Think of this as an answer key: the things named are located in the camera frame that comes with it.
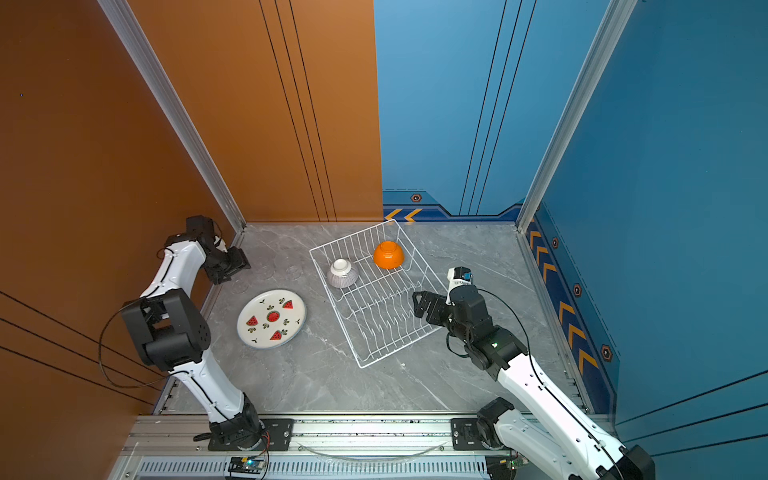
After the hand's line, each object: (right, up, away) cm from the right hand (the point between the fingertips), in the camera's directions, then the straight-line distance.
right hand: (423, 299), depth 76 cm
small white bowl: (-25, +5, +21) cm, 33 cm away
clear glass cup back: (-42, +5, +26) cm, 50 cm away
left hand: (-55, +8, +16) cm, 58 cm away
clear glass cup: (-52, +5, +27) cm, 59 cm away
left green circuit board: (-43, -39, -6) cm, 58 cm away
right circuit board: (+18, -39, -6) cm, 44 cm away
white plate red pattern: (-46, -8, +15) cm, 49 cm away
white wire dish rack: (-16, +3, +24) cm, 29 cm away
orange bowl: (-10, +11, +27) cm, 30 cm away
